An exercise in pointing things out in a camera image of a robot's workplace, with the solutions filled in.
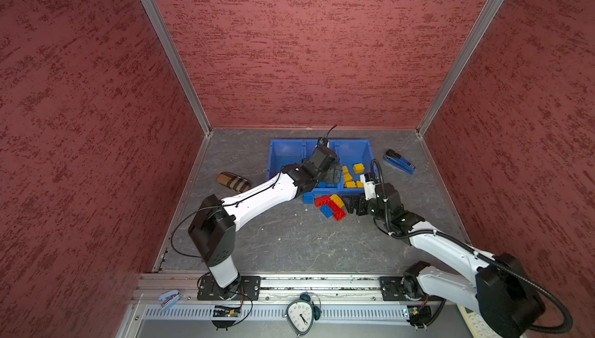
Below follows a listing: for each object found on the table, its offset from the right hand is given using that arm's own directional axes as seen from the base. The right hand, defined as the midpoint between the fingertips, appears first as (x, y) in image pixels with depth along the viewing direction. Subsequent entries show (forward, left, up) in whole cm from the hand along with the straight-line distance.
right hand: (349, 200), depth 86 cm
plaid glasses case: (+12, +48, -4) cm, 50 cm away
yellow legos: (+18, -7, -5) cm, 20 cm away
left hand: (+8, +9, +10) cm, 16 cm away
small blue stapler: (-29, +61, -5) cm, 68 cm away
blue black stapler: (+24, -26, -7) cm, 36 cm away
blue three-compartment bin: (+27, -8, -8) cm, 29 cm away
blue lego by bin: (+5, +16, -7) cm, 18 cm away
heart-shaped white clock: (-34, +19, -4) cm, 39 cm away
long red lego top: (-2, +4, -6) cm, 8 cm away
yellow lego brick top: (+4, +4, -7) cm, 9 cm away
